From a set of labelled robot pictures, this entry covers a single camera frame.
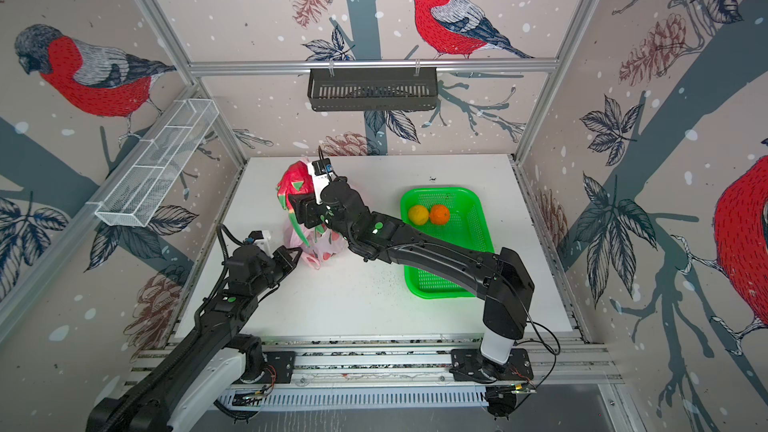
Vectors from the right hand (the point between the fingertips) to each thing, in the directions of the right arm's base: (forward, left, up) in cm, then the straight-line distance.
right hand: (296, 196), depth 69 cm
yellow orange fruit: (+15, -30, -27) cm, 43 cm away
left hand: (-3, +3, -19) cm, 20 cm away
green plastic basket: (+15, -47, -33) cm, 59 cm away
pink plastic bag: (-7, -6, -10) cm, 13 cm away
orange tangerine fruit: (+15, -37, -28) cm, 48 cm away
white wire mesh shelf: (+9, +41, 0) cm, 42 cm away
